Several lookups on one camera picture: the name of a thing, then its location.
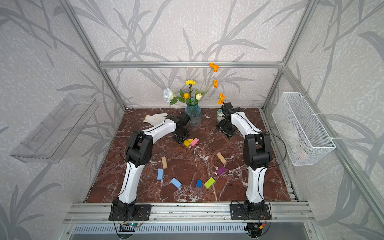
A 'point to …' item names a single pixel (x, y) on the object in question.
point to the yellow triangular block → (190, 140)
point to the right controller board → (255, 228)
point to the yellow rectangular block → (186, 143)
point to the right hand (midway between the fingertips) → (220, 130)
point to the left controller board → (132, 225)
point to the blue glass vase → (195, 113)
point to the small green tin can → (219, 115)
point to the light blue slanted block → (176, 183)
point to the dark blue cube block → (199, 183)
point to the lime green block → (209, 182)
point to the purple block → (220, 170)
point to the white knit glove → (155, 119)
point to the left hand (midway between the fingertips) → (189, 139)
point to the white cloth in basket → (291, 137)
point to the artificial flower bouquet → (193, 97)
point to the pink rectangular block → (194, 142)
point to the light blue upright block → (160, 176)
